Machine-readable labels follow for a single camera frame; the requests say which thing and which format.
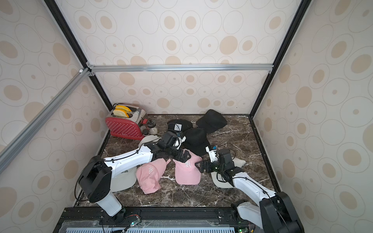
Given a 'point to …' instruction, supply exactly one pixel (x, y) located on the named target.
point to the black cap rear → (213, 121)
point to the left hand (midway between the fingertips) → (187, 154)
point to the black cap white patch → (179, 125)
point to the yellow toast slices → (121, 111)
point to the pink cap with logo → (187, 173)
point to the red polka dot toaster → (125, 121)
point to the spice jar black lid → (145, 131)
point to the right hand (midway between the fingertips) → (201, 164)
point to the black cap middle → (196, 141)
